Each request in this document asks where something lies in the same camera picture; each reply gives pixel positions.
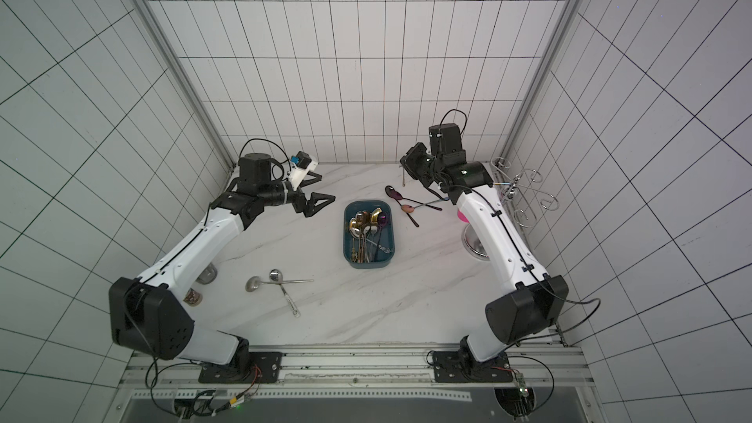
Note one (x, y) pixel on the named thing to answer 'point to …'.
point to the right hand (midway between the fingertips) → (384, 158)
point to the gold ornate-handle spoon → (354, 253)
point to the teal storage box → (387, 236)
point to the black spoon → (407, 210)
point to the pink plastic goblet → (462, 216)
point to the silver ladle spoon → (254, 283)
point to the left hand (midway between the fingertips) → (323, 191)
